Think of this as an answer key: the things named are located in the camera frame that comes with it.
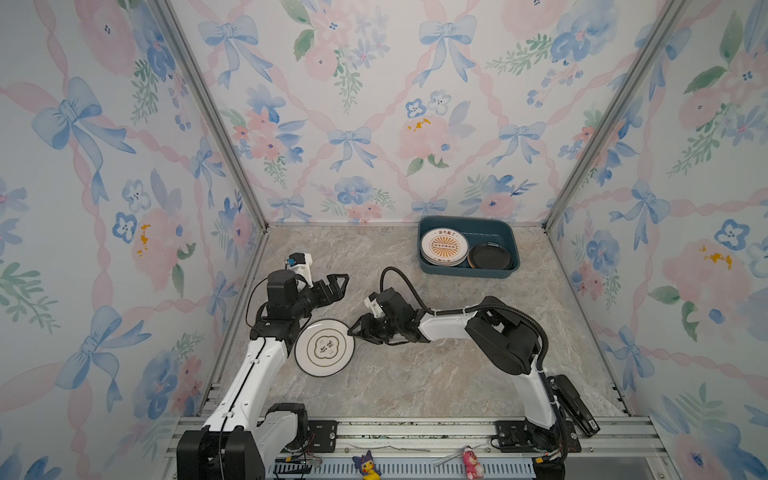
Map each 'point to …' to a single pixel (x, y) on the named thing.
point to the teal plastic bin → (476, 230)
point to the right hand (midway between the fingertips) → (349, 334)
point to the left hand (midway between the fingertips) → (337, 277)
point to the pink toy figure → (474, 469)
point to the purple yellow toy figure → (366, 466)
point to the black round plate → (490, 256)
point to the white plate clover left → (324, 348)
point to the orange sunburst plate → (444, 247)
